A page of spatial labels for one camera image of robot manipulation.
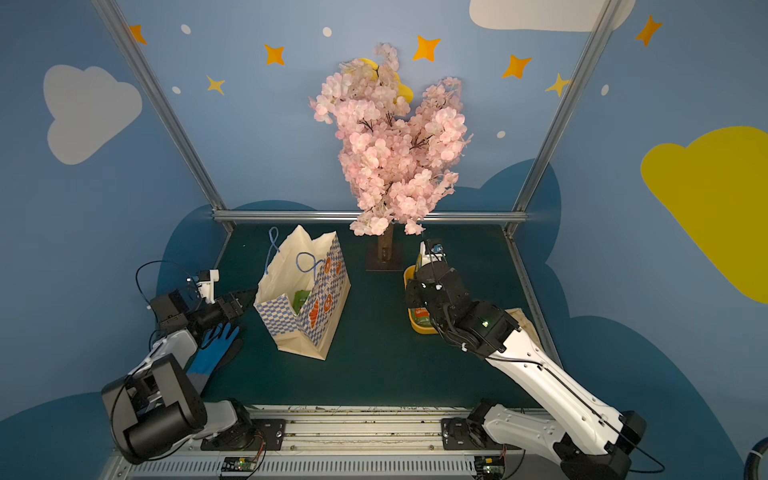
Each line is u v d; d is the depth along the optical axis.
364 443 0.74
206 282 0.75
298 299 0.73
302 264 0.69
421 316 0.95
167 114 0.86
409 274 0.99
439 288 0.46
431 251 0.56
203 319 0.72
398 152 0.70
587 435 0.38
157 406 0.44
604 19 0.70
